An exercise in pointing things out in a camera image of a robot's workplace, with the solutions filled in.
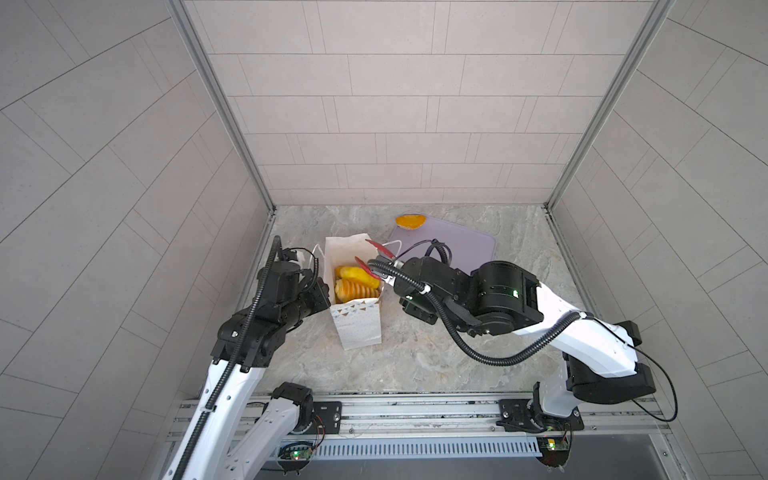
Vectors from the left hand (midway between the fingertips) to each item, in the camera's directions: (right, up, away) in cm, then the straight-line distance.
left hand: (337, 283), depth 68 cm
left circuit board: (-8, -36, -4) cm, 37 cm away
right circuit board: (+50, -38, 0) cm, 63 cm away
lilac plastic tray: (+36, +6, +34) cm, 50 cm away
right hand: (+16, +2, -10) cm, 19 cm away
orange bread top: (+18, +15, +40) cm, 47 cm away
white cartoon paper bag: (+4, -10, +3) cm, 11 cm away
